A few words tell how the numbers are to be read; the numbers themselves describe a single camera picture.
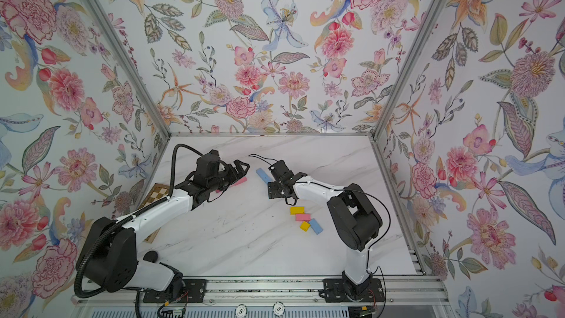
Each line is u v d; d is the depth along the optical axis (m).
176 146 0.68
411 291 0.77
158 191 0.96
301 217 0.92
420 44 0.86
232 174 0.76
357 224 0.48
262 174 1.05
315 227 0.89
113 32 0.83
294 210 0.93
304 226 0.88
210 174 0.68
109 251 0.44
